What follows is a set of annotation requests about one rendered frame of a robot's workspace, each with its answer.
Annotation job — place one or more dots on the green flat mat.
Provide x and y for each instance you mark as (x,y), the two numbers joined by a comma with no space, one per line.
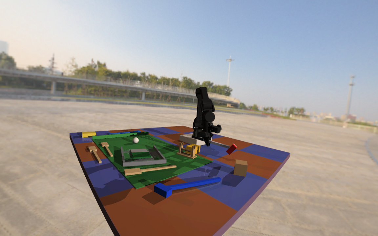
(184,164)

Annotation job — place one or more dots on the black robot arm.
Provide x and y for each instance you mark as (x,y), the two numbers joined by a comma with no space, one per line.
(205,109)

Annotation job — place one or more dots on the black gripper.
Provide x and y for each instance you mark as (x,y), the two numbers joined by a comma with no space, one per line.
(205,134)

